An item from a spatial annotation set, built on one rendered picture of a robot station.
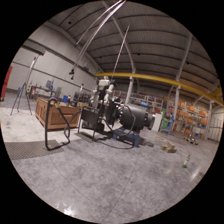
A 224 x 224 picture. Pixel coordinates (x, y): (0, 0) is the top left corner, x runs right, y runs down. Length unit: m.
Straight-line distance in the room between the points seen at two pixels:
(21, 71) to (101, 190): 9.42
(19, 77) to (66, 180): 9.04
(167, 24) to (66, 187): 8.89
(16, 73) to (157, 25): 12.64
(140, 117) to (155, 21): 7.81
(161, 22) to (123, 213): 8.72
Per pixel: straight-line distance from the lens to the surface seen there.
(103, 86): 1.76
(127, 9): 8.21
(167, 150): 2.04
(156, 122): 5.54
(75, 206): 0.65
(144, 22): 8.32
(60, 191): 0.70
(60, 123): 1.62
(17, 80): 9.25
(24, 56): 9.70
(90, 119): 1.39
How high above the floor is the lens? 0.62
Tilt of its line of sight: 2 degrees down
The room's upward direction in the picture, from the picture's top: 15 degrees clockwise
